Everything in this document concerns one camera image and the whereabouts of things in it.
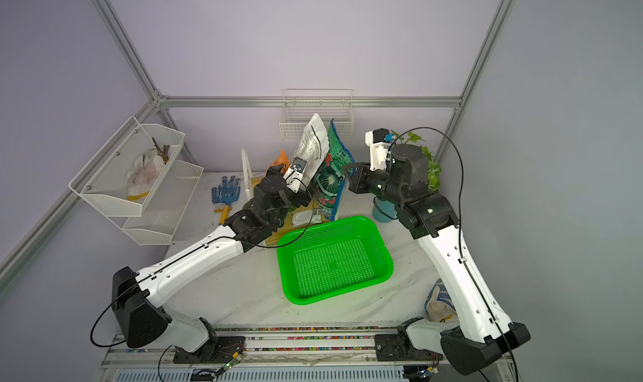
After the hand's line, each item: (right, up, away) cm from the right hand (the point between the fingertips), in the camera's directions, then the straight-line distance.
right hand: (343, 172), depth 62 cm
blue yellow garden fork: (-49, -6, +49) cm, 70 cm away
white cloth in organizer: (-64, +2, +17) cm, 66 cm away
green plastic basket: (-2, -30, +31) cm, 43 cm away
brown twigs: (-61, +9, +23) cm, 66 cm away
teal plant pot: (+20, -13, +45) cm, 51 cm away
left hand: (-14, +1, +10) cm, 17 cm away
